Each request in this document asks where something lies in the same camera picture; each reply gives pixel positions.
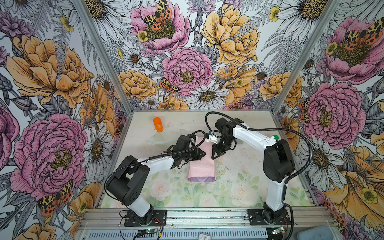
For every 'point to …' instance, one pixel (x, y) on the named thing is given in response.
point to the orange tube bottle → (158, 124)
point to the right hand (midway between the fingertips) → (215, 160)
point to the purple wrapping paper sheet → (203, 170)
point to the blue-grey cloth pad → (320, 232)
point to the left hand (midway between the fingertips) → (203, 157)
